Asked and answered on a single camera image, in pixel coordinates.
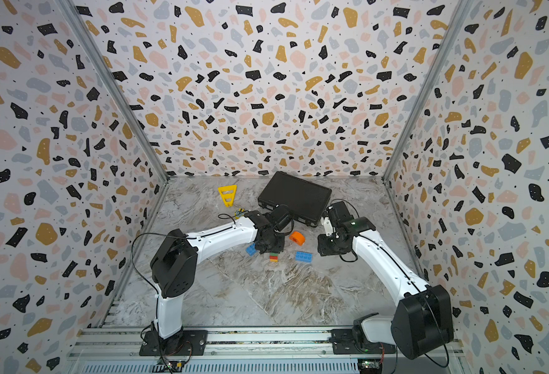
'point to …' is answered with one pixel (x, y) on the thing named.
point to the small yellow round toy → (241, 209)
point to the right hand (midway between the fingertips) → (323, 248)
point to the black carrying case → (305, 200)
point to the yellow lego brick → (274, 260)
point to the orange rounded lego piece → (298, 238)
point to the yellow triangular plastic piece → (228, 195)
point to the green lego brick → (273, 254)
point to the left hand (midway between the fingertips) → (281, 248)
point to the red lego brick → (274, 257)
